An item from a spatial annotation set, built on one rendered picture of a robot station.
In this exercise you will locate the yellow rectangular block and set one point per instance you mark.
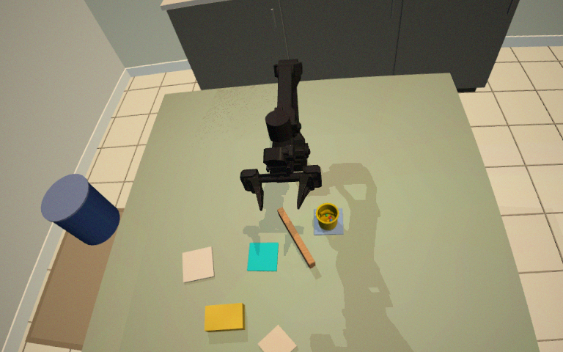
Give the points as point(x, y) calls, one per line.
point(226, 317)

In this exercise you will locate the yellow cup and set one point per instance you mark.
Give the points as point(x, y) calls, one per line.
point(332, 211)

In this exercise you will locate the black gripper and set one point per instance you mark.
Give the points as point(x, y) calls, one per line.
point(309, 179)

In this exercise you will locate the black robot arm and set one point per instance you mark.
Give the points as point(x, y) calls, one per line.
point(283, 123)

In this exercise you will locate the brown wooden plank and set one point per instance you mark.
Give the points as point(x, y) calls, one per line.
point(296, 237)

